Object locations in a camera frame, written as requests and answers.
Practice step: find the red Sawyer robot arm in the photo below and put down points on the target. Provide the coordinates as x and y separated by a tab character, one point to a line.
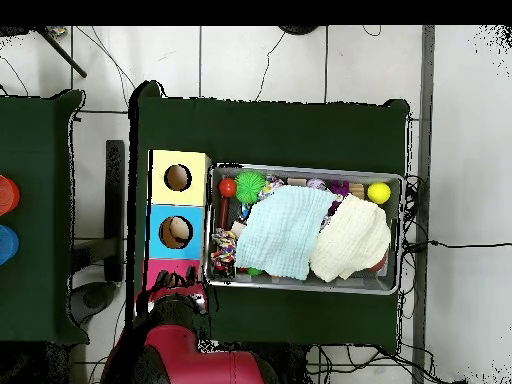
192	360

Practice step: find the wooden box with three holes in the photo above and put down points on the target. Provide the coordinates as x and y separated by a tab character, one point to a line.
176	198

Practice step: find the clear mesh bin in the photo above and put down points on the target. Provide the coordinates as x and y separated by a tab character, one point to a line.
304	284

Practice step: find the grey stand foot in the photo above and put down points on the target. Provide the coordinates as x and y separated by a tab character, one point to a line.
94	298

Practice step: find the black flat panel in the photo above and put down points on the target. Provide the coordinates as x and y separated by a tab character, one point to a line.
114	208

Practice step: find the orange red ball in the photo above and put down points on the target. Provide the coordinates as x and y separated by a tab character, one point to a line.
227	187

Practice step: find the light blue waffle cloth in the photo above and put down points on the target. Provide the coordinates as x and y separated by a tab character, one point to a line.
280	232

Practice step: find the green spiky ball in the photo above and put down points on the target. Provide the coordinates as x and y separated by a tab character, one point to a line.
249	187

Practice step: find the green cloth on side table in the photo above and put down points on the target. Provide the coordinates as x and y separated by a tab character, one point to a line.
36	240

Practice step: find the white baseball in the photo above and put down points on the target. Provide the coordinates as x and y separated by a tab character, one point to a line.
316	184

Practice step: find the blue round disc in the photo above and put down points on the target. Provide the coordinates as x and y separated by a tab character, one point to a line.
7	244

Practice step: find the cream waffle cloth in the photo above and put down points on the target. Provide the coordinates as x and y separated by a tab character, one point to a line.
352	240

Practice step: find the dark green tablecloth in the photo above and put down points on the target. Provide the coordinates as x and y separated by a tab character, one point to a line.
272	132

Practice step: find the purple monster toy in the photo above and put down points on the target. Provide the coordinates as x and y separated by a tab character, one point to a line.
339	187

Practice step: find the red round disc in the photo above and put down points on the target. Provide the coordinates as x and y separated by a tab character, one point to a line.
8	196

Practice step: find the yellow ball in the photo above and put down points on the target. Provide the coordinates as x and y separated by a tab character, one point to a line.
378	192

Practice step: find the black rod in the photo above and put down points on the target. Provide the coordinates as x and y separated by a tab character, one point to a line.
64	56

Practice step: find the black round object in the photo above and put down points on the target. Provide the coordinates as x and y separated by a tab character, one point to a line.
298	29

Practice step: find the grey metal rail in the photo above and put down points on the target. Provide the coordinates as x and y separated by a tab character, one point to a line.
426	120

